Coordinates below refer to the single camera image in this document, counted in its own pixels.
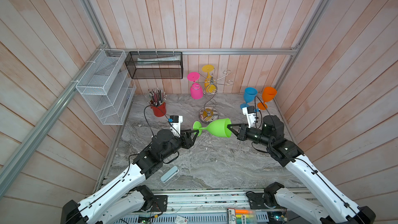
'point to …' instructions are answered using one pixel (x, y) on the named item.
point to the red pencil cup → (159, 111)
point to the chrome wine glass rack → (210, 113)
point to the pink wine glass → (196, 89)
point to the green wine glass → (218, 127)
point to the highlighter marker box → (237, 216)
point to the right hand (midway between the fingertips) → (228, 126)
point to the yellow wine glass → (209, 84)
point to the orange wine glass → (268, 94)
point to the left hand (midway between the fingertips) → (195, 134)
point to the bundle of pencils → (157, 96)
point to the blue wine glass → (249, 94)
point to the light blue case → (169, 173)
